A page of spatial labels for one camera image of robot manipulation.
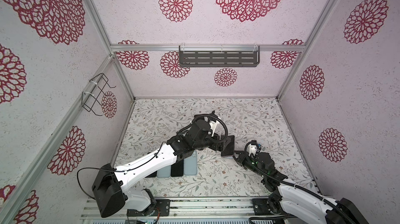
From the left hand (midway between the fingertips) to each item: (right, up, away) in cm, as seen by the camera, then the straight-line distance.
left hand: (222, 138), depth 73 cm
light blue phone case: (-30, -21, +13) cm, 39 cm away
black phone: (+4, -8, +7) cm, 11 cm away
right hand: (+5, -7, +7) cm, 11 cm away
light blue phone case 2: (-16, -17, +15) cm, 28 cm away
